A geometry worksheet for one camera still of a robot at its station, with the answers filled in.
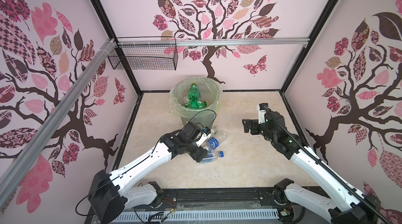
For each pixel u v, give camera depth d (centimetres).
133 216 70
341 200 40
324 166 45
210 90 91
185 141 57
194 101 81
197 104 84
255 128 67
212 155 84
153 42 91
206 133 68
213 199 74
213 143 87
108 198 38
